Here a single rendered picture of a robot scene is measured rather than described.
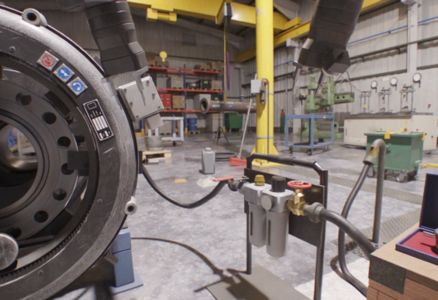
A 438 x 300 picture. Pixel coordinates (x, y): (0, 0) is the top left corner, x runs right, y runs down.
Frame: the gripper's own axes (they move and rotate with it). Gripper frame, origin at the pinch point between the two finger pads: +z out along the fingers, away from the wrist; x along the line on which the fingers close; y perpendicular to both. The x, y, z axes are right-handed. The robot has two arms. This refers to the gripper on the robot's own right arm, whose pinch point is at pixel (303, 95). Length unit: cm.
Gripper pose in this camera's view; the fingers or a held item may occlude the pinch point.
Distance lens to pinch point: 54.3
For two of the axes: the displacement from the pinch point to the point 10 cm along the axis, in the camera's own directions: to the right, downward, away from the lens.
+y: 1.0, 5.0, -8.6
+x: 9.8, 0.8, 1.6
